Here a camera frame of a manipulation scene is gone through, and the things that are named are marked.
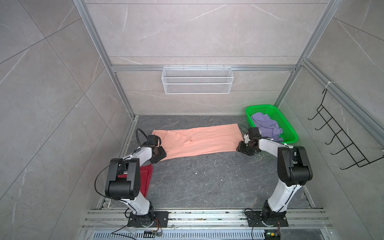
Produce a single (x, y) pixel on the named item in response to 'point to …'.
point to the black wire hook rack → (359, 158)
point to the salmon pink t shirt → (180, 143)
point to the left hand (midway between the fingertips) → (162, 152)
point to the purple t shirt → (268, 128)
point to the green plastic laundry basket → (288, 134)
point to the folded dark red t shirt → (145, 175)
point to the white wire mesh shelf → (194, 80)
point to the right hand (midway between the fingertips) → (239, 148)
